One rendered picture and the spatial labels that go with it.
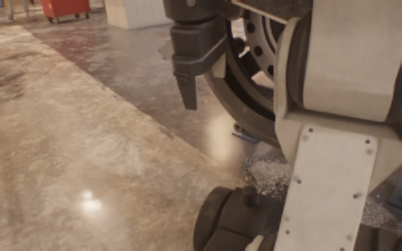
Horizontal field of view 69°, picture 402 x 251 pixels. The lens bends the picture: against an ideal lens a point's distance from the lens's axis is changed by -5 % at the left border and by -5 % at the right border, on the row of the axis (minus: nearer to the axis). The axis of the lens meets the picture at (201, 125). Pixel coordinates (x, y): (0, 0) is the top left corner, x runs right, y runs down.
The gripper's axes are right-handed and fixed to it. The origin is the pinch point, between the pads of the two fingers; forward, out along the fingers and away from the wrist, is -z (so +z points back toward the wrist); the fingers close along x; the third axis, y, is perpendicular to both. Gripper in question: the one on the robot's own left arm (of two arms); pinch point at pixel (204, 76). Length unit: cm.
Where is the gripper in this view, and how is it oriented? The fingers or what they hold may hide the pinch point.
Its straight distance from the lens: 51.2
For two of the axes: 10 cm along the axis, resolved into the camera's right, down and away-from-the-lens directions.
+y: -8.8, -1.9, 4.4
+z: -1.3, -7.8, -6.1
